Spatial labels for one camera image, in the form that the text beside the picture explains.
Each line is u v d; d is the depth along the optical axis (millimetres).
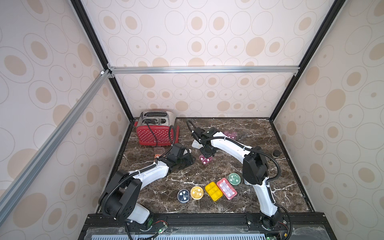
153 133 922
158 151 987
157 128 916
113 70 897
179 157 714
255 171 539
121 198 428
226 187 843
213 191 828
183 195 813
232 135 1087
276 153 899
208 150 800
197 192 831
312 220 758
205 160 938
